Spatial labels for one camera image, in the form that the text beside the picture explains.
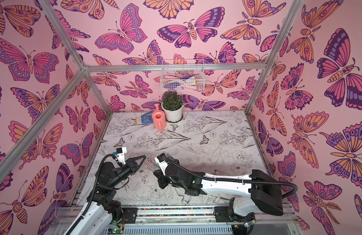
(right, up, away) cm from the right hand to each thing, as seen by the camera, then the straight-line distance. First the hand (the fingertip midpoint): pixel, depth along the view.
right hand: (154, 172), depth 72 cm
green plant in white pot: (+7, +37, +31) cm, 49 cm away
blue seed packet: (-15, +28, +45) cm, 55 cm away
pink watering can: (-3, +29, +32) cm, 43 cm away
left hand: (-5, +7, +3) cm, 9 cm away
